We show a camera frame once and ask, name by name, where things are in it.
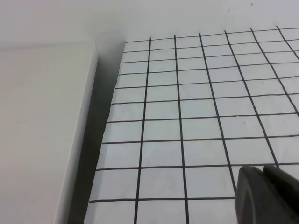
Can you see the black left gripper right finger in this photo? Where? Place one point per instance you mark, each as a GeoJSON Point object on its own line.
{"type": "Point", "coordinates": [286, 185]}

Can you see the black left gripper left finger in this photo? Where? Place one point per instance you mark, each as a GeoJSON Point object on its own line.
{"type": "Point", "coordinates": [258, 202]}

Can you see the white black-grid tablecloth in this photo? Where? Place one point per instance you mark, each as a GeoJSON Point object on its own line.
{"type": "Point", "coordinates": [186, 114]}

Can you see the white side cabinet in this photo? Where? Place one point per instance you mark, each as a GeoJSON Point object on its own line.
{"type": "Point", "coordinates": [45, 94]}

